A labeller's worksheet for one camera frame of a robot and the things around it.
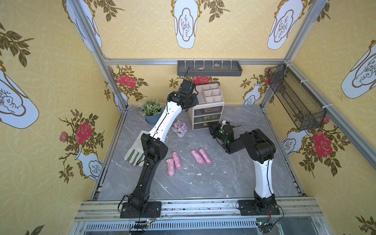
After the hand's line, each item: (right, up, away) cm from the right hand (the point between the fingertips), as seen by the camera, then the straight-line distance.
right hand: (206, 123), depth 99 cm
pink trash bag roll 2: (-19, -22, -11) cm, 31 cm away
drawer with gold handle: (-3, -2, +4) cm, 5 cm away
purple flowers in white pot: (-17, -3, -4) cm, 18 cm away
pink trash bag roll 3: (-5, -21, -10) cm, 24 cm away
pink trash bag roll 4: (-1, -21, -9) cm, 23 cm away
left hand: (-6, +14, -9) cm, 17 cm away
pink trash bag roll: (-22, -27, -14) cm, 37 cm away
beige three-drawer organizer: (+2, +18, -4) cm, 19 cm away
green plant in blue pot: (-36, +10, -2) cm, 38 cm away
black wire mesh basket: (+54, +10, -15) cm, 57 cm away
